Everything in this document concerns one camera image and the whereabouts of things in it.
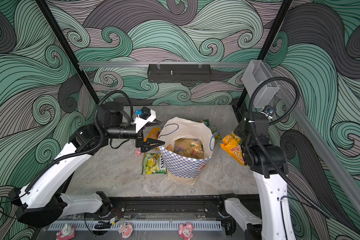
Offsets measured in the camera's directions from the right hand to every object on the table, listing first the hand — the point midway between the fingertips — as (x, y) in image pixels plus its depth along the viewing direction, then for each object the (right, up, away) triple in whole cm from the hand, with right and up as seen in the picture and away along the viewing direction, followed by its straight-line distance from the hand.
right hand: (249, 124), depth 60 cm
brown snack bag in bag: (-22, -15, +30) cm, 40 cm away
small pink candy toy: (-55, -19, +32) cm, 66 cm away
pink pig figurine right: (-26, -48, +5) cm, 54 cm away
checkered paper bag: (-28, -21, +10) cm, 37 cm away
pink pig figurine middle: (-53, -48, +6) cm, 71 cm away
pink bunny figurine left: (-75, -45, +1) cm, 88 cm away
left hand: (-36, -2, -4) cm, 36 cm away
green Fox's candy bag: (-44, -24, +27) cm, 57 cm away
